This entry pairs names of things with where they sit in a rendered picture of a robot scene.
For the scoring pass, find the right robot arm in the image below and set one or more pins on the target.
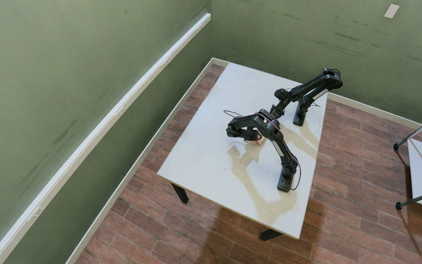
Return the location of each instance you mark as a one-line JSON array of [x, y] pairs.
[[320, 85]]

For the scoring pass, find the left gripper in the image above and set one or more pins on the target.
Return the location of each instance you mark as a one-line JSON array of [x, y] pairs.
[[252, 135]]

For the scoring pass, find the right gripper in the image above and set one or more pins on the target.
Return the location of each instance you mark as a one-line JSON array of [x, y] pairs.
[[278, 109]]

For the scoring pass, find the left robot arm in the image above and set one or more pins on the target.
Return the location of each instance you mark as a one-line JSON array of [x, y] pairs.
[[267, 130]]

